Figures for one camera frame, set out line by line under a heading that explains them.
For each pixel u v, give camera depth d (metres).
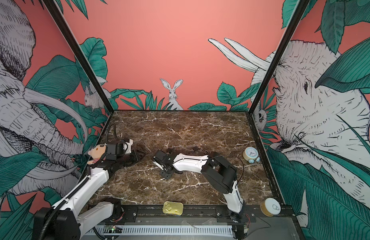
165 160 0.69
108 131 1.07
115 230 0.71
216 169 0.54
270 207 0.73
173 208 0.73
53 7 0.70
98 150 0.88
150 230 0.70
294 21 0.73
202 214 0.76
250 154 0.93
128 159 0.71
